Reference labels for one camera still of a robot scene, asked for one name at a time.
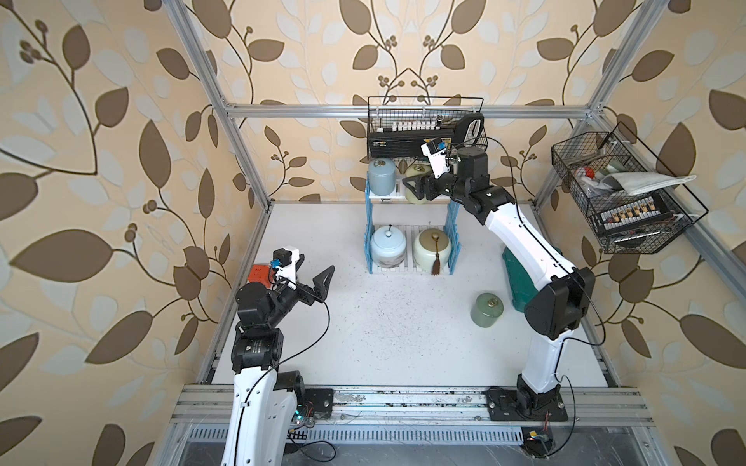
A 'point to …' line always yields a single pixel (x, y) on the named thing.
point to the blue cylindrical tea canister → (382, 176)
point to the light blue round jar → (389, 247)
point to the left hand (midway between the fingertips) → (317, 261)
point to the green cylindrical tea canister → (486, 310)
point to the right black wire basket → (583, 163)
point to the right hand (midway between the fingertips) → (415, 172)
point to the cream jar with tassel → (431, 249)
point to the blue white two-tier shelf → (453, 226)
